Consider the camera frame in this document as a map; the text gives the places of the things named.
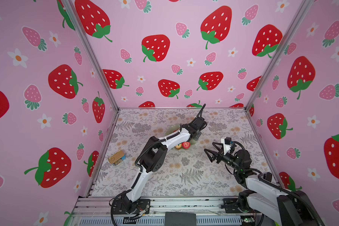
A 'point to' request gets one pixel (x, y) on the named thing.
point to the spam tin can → (117, 157)
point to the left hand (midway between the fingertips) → (194, 131)
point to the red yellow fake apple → (179, 146)
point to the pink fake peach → (186, 144)
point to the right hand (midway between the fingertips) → (209, 147)
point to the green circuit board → (249, 219)
